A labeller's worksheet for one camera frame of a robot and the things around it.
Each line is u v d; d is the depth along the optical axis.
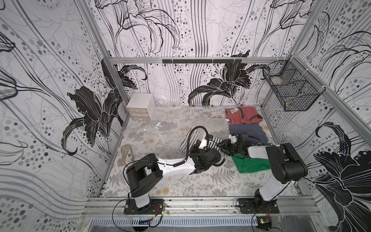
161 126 1.06
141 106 1.02
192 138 0.61
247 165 0.86
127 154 0.88
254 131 1.02
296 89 0.90
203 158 0.64
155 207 0.73
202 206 0.75
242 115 1.09
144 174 0.48
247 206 0.72
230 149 0.84
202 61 0.92
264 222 0.70
